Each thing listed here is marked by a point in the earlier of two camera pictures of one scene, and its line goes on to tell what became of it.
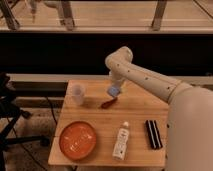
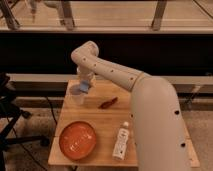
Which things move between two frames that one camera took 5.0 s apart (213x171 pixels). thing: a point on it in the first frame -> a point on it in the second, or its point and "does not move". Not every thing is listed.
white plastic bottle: (119, 150) does not move
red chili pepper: (109, 102) does not move
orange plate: (77, 140) does not move
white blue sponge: (114, 91) -> (84, 85)
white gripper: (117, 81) -> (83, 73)
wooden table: (95, 128) does not move
